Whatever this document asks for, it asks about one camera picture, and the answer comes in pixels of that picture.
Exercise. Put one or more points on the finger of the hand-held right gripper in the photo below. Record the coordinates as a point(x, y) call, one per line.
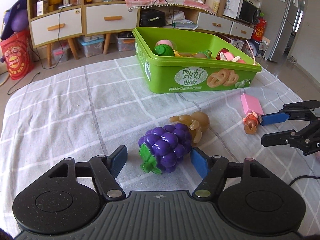
point(273, 118)
point(277, 138)

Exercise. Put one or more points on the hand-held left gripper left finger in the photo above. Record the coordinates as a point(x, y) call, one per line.
point(119, 161)

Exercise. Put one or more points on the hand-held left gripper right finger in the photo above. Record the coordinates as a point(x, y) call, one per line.
point(200, 164)

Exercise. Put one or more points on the small red-brown figurine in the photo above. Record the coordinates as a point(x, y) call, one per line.
point(251, 124)

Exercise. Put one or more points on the purple grape toy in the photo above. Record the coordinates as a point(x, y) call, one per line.
point(167, 145)

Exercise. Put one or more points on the pink and red plastic toy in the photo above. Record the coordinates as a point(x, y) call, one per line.
point(226, 55)

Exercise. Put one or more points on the green plastic cookie box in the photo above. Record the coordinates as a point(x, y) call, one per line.
point(190, 80)

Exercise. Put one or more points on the yellow plastic toy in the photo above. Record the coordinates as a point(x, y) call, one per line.
point(183, 53)

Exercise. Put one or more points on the green round plastic toy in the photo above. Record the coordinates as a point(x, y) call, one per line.
point(163, 50)

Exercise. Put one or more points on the pink clear capsule ball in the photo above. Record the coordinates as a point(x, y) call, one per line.
point(165, 42)

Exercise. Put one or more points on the pink rectangular block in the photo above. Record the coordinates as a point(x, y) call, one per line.
point(251, 103)

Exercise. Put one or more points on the tan rubber hand toy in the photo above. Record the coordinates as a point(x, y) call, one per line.
point(198, 120)

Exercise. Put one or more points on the grey checked tablecloth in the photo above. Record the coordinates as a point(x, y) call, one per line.
point(75, 110)

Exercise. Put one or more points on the white patterned box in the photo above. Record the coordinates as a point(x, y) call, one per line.
point(236, 43)

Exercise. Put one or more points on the red gift box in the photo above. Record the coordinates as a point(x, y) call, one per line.
point(259, 28)

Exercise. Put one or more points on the silver refrigerator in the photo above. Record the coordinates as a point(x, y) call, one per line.
point(282, 25)

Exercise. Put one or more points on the black microwave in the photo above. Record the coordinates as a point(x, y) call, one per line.
point(248, 12)

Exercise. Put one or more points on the clear storage box blue lid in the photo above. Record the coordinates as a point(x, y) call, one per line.
point(91, 47)

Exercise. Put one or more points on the clear storage box black lid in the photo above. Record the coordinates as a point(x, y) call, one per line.
point(126, 42)

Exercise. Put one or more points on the folded cloths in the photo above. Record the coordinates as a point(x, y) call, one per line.
point(185, 21)

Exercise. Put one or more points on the black bag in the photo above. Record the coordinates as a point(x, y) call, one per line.
point(152, 18)

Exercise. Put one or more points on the wooden cabinet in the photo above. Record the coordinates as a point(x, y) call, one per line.
point(85, 5)

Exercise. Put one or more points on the yellow container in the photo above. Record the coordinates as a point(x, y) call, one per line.
point(55, 2)

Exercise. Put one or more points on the small white carton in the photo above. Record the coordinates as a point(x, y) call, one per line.
point(42, 7)

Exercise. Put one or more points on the purple plush toy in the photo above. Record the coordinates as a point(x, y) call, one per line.
point(15, 17)

